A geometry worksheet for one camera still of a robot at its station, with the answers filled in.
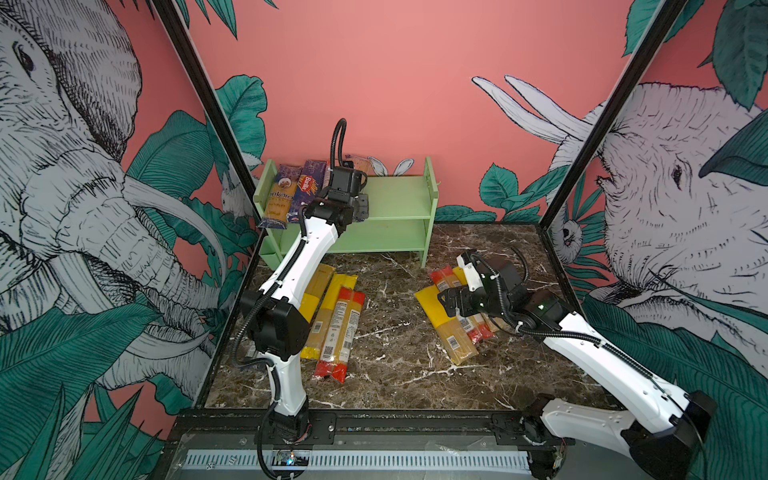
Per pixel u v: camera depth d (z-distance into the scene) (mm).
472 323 904
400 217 855
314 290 982
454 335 878
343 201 625
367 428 747
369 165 1067
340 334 873
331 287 998
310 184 881
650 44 733
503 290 534
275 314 487
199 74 796
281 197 856
